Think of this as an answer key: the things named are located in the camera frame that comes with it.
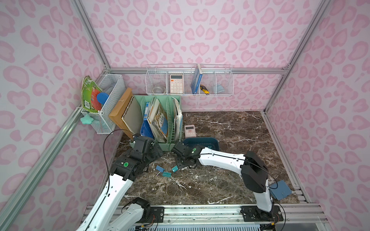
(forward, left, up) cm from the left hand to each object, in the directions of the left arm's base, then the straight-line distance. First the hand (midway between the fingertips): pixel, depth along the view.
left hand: (154, 149), depth 73 cm
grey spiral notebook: (+21, +16, +1) cm, 26 cm away
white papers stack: (+19, -11, -1) cm, 22 cm away
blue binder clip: (-2, 0, -21) cm, 21 cm away
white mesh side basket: (+11, +24, +10) cm, 28 cm away
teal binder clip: (-5, -4, -22) cm, 23 cm away
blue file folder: (+19, +10, -10) cm, 23 cm away
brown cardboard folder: (+14, +19, +11) cm, 26 cm away
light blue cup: (+46, -39, +2) cm, 60 cm away
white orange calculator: (+43, -9, +9) cm, 45 cm away
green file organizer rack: (+35, -4, -2) cm, 35 cm away
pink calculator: (+27, -18, -22) cm, 39 cm away
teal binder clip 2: (-2, -9, -21) cm, 23 cm away
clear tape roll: (+42, +3, +5) cm, 42 cm away
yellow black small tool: (+40, -28, +6) cm, 49 cm away
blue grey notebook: (-14, -68, -21) cm, 73 cm away
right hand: (0, -12, -16) cm, 19 cm away
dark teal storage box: (+16, -33, -21) cm, 42 cm away
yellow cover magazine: (+21, +1, -2) cm, 21 cm away
